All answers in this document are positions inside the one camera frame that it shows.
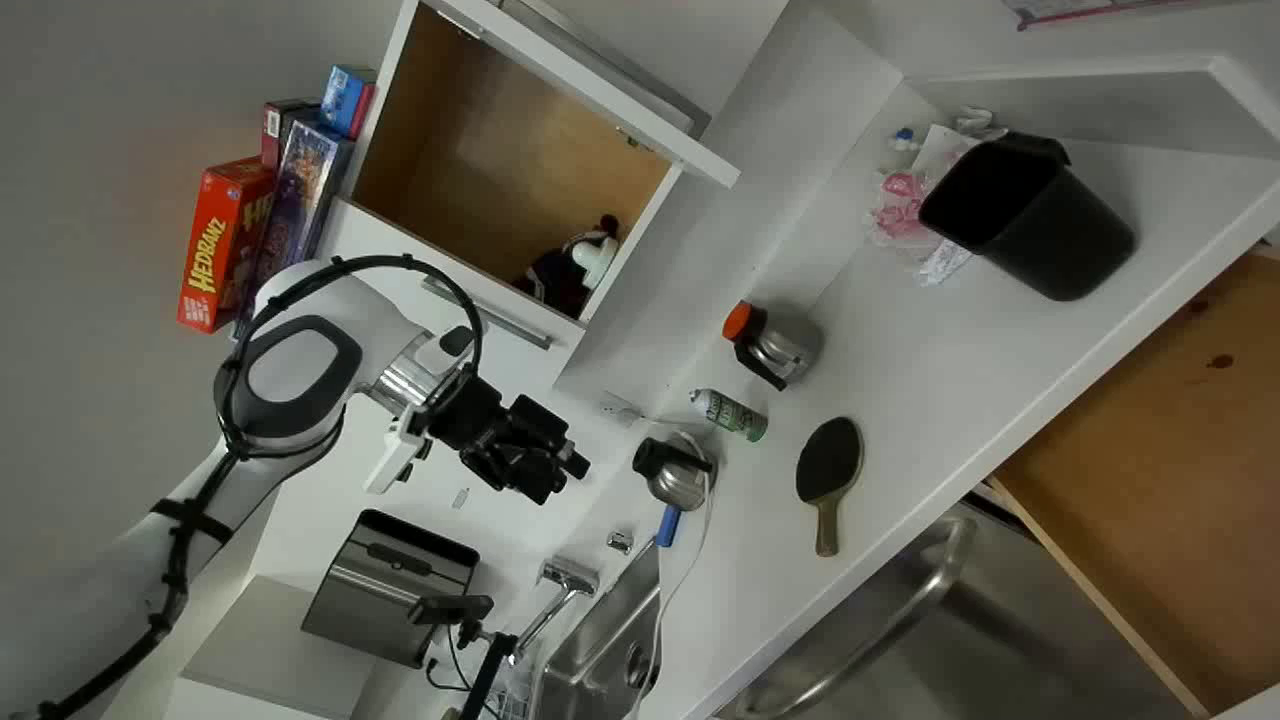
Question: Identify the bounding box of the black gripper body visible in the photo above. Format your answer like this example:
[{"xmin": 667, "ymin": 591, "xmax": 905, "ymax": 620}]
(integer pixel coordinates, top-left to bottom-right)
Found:
[{"xmin": 426, "ymin": 378, "xmax": 586, "ymax": 506}]

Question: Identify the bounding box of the green spray can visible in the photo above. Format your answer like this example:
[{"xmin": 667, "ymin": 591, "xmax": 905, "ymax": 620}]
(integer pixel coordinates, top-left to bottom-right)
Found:
[{"xmin": 690, "ymin": 388, "xmax": 766, "ymax": 441}]

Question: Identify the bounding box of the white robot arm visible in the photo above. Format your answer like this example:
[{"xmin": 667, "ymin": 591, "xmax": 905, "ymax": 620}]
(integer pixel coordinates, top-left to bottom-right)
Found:
[{"xmin": 0, "ymin": 257, "xmax": 586, "ymax": 720}]

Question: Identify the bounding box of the open upper cabinet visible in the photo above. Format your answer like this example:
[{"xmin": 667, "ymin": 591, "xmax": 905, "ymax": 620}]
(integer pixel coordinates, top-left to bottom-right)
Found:
[{"xmin": 328, "ymin": 0, "xmax": 740, "ymax": 351}]

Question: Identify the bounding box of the steel sink faucet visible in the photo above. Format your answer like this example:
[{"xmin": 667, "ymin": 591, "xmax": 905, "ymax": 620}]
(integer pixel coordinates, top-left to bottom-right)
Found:
[{"xmin": 513, "ymin": 553, "xmax": 599, "ymax": 665}]

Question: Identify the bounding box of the black lid coffee pot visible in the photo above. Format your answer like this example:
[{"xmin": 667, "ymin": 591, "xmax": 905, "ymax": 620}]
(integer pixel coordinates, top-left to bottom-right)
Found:
[{"xmin": 632, "ymin": 433, "xmax": 717, "ymax": 512}]

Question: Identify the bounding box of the black white plush toy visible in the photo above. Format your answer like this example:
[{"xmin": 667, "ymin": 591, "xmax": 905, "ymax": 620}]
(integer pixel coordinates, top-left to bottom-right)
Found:
[{"xmin": 514, "ymin": 217, "xmax": 619, "ymax": 317}]

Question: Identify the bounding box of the orange lid coffee pot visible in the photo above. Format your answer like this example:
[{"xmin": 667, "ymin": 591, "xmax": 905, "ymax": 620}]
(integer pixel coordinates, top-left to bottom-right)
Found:
[{"xmin": 719, "ymin": 299, "xmax": 821, "ymax": 394}]

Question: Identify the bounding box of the purple board game box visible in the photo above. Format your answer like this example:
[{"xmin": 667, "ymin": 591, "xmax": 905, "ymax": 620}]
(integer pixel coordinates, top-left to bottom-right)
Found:
[{"xmin": 261, "ymin": 120, "xmax": 351, "ymax": 272}]

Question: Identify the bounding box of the red board game box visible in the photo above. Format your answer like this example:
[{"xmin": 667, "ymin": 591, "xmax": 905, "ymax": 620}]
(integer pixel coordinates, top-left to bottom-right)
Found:
[{"xmin": 176, "ymin": 156, "xmax": 277, "ymax": 333}]

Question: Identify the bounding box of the blue board game box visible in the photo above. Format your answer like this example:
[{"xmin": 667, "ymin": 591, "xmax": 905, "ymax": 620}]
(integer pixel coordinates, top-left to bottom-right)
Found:
[{"xmin": 321, "ymin": 65, "xmax": 375, "ymax": 135}]

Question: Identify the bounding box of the black trash bin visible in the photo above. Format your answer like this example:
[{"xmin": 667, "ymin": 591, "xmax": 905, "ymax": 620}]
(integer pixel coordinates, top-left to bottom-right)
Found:
[{"xmin": 921, "ymin": 131, "xmax": 1136, "ymax": 299}]

